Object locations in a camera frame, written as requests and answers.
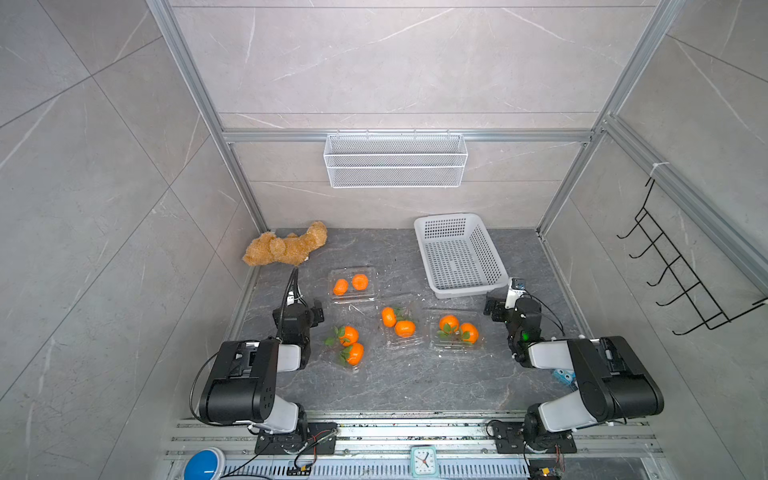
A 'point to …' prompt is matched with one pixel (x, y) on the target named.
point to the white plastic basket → (459, 254)
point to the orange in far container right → (360, 282)
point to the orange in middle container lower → (405, 329)
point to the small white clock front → (424, 462)
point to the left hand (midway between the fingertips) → (301, 299)
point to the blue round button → (205, 464)
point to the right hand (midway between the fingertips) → (507, 293)
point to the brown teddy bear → (291, 250)
